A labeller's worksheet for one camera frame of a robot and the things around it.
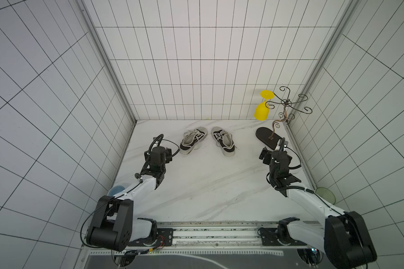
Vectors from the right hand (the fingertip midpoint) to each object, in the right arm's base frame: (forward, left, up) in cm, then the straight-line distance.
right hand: (275, 148), depth 86 cm
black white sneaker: (+11, +47, -9) cm, 49 cm away
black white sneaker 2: (+10, +26, -7) cm, 29 cm away
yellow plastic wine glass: (+20, +6, +8) cm, 22 cm away
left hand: (-3, +63, -3) cm, 63 cm away
